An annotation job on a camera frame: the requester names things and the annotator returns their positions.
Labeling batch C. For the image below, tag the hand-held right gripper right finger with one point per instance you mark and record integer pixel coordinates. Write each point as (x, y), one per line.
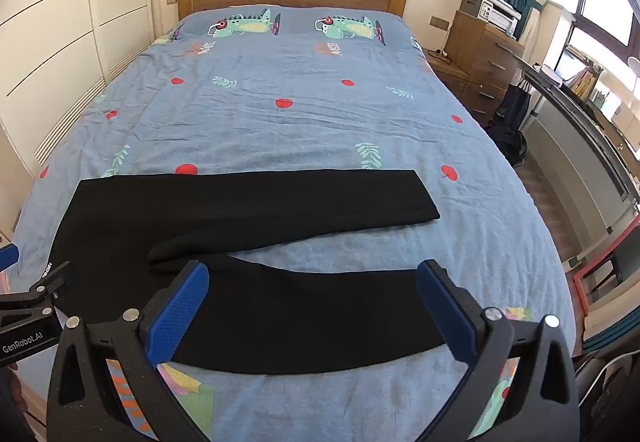
(440, 307)

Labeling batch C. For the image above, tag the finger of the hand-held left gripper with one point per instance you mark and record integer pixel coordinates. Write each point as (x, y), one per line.
(52, 279)
(7, 256)

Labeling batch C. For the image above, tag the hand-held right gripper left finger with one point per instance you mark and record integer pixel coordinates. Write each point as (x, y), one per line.
(180, 312)

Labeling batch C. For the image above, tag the black pants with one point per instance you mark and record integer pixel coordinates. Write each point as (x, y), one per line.
(250, 202)

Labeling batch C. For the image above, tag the red chair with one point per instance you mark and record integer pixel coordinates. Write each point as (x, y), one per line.
(600, 267)

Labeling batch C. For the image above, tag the white slatted vent panel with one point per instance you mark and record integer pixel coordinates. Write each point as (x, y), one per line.
(85, 107)

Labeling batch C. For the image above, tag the black backpack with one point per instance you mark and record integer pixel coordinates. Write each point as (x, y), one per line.
(512, 145)

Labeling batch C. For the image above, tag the bed with blue printed sheet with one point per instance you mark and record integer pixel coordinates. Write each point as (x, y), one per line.
(300, 122)

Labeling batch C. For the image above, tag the wooden nightstand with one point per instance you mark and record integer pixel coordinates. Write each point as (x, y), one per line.
(450, 75)

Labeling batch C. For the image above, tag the long desk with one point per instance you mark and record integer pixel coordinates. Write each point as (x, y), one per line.
(585, 122)

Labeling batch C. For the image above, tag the white wardrobe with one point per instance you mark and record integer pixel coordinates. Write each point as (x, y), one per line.
(50, 22)

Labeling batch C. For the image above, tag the wooden dresser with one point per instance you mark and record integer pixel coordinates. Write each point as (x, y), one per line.
(480, 57)

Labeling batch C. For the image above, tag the books on desk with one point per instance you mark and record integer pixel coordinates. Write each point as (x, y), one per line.
(590, 87)

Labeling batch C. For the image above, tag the white printer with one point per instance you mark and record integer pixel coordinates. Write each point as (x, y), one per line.
(492, 10)

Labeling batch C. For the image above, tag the window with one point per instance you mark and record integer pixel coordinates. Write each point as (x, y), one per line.
(600, 2)

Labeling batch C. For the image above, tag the wall socket plate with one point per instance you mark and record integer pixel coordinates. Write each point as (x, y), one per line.
(440, 22)

